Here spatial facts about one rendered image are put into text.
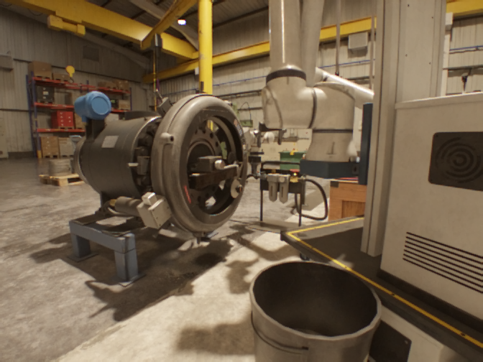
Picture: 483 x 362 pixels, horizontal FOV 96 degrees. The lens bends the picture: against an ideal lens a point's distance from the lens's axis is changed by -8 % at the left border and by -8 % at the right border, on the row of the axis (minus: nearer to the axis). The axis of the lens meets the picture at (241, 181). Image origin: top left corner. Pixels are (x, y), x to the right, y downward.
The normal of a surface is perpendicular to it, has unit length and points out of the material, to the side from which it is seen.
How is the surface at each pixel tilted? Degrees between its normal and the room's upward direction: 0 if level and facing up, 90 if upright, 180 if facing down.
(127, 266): 90
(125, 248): 90
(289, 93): 80
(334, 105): 89
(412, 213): 90
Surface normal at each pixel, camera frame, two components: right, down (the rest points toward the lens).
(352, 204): -0.48, 0.14
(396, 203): -0.91, 0.07
